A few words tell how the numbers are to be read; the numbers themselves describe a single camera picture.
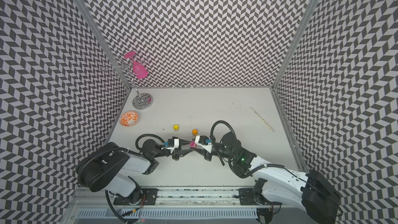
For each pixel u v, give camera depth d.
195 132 0.93
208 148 0.62
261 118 1.02
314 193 0.40
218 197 0.75
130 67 1.05
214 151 0.62
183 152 0.69
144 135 0.57
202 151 0.62
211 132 0.57
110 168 0.44
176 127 0.96
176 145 0.62
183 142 0.70
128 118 0.99
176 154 0.67
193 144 0.68
